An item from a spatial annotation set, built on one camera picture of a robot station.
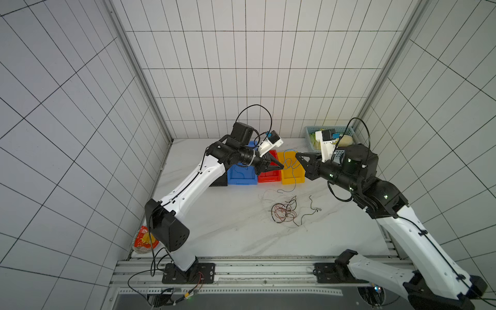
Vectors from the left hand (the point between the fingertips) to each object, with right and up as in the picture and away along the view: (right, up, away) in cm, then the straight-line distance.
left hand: (276, 169), depth 68 cm
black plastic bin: (-24, -8, +29) cm, 39 cm away
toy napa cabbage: (+48, +13, +45) cm, 67 cm away
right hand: (+3, +5, -8) cm, 9 cm away
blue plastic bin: (-14, -6, +35) cm, 38 cm away
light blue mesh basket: (+50, +18, +47) cm, 71 cm away
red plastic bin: (+2, -7, +34) cm, 35 cm away
